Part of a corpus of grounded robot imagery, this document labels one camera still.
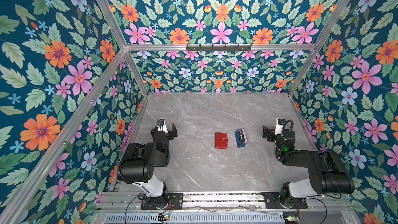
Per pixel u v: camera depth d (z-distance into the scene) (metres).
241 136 0.91
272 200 0.73
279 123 0.80
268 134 0.84
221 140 0.93
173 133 0.86
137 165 0.46
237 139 0.94
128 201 0.75
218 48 0.91
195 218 0.70
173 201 0.75
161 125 0.78
